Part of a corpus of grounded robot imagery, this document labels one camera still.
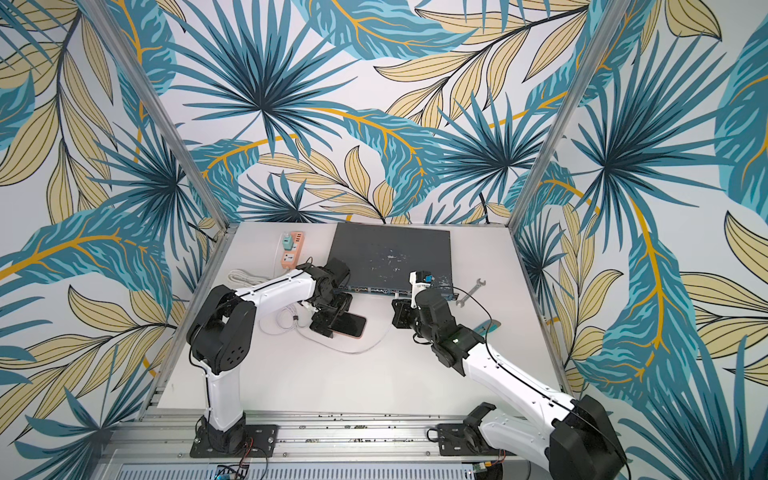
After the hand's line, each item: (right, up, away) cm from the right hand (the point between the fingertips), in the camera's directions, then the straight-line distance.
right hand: (376, 313), depth 78 cm
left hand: (-10, -5, +14) cm, 17 cm away
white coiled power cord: (-47, +8, +23) cm, 53 cm away
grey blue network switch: (+1, +14, +29) cm, 32 cm away
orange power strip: (-32, +14, +29) cm, 45 cm away
